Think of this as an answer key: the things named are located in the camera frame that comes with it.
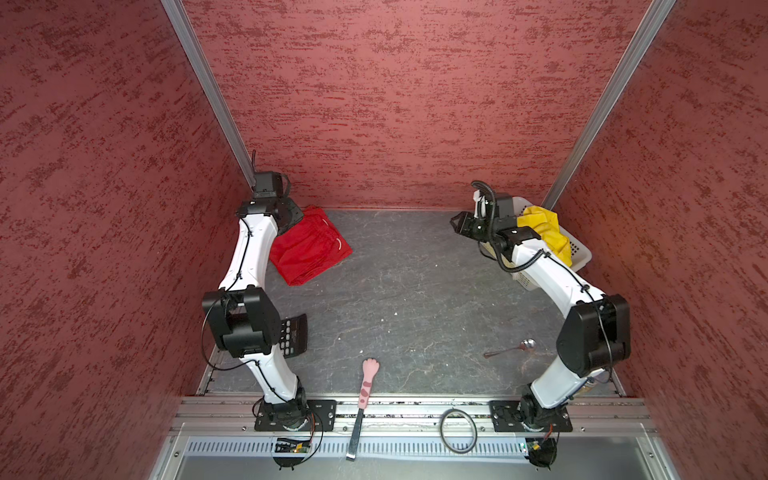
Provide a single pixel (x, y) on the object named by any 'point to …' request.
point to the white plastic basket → (579, 252)
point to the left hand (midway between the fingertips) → (293, 221)
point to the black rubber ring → (474, 428)
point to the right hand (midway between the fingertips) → (453, 226)
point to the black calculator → (293, 335)
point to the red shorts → (311, 246)
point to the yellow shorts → (545, 220)
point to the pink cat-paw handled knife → (370, 367)
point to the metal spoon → (525, 344)
